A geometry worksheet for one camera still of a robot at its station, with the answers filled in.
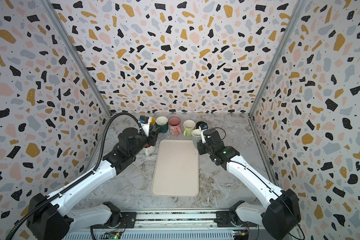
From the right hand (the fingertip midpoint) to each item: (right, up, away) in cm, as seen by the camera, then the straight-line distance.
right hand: (199, 138), depth 80 cm
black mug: (+2, +9, +25) cm, 26 cm away
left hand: (-22, +7, -6) cm, 24 cm away
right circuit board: (+18, -46, -8) cm, 50 cm away
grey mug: (-1, +1, +2) cm, 2 cm away
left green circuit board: (-42, -45, -9) cm, 62 cm away
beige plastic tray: (-14, -21, +11) cm, 27 cm away
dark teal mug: (-24, +9, +24) cm, 35 cm away
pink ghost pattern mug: (-16, +8, +24) cm, 30 cm away
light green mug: (-5, +7, +28) cm, 29 cm away
